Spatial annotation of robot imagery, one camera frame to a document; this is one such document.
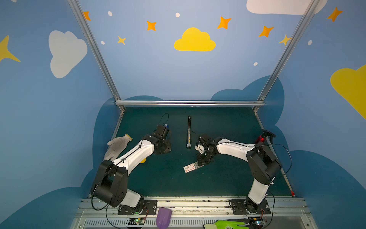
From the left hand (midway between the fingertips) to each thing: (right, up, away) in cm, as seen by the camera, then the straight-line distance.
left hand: (170, 148), depth 88 cm
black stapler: (+12, 0, +12) cm, 17 cm away
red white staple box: (+12, -13, +1) cm, 17 cm away
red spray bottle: (+61, +6, +1) cm, 61 cm away
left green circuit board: (-15, -34, -17) cm, 41 cm away
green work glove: (+27, -34, -19) cm, 47 cm away
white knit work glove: (-38, -1, +9) cm, 39 cm away
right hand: (+18, -10, +1) cm, 21 cm away
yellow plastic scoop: (-17, -9, +2) cm, 20 cm away
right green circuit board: (+46, -34, -16) cm, 60 cm away
